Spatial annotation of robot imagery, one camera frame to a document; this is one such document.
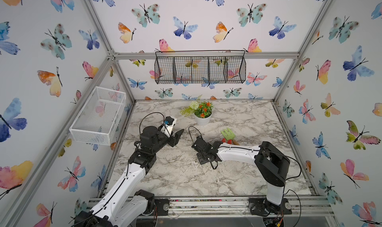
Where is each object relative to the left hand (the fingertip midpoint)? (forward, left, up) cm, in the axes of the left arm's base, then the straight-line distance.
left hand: (179, 125), depth 76 cm
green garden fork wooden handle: (+9, -31, -25) cm, 41 cm away
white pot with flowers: (+18, -13, -10) cm, 25 cm away
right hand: (-7, -13, -24) cm, 28 cm away
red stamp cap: (+3, -30, -23) cm, 38 cm away
